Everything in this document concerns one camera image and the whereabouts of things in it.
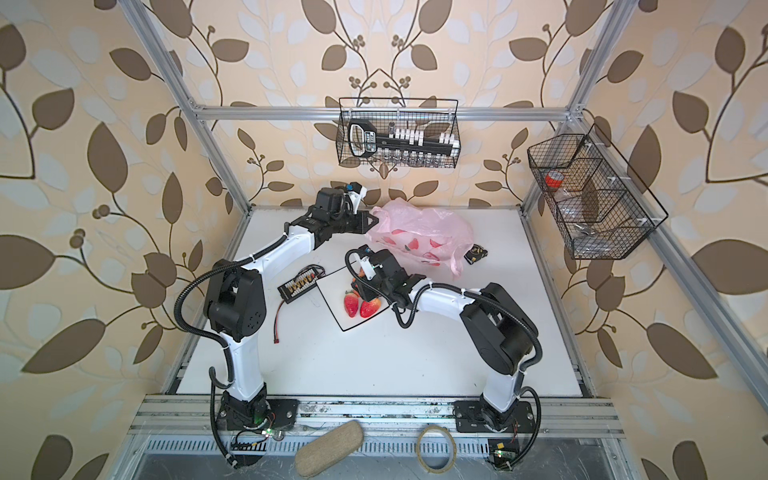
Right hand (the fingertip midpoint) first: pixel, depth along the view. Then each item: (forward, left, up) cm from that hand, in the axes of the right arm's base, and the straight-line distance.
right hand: (360, 281), depth 89 cm
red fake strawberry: (-4, +3, -4) cm, 6 cm away
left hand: (+15, -7, +13) cm, 21 cm away
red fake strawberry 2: (-6, -2, -5) cm, 8 cm away
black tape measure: (+13, -38, -6) cm, 41 cm away
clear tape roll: (-43, -22, -6) cm, 49 cm away
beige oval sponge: (-40, +6, -6) cm, 41 cm away
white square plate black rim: (+3, +10, -8) cm, 13 cm away
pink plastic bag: (+14, -23, +3) cm, 27 cm away
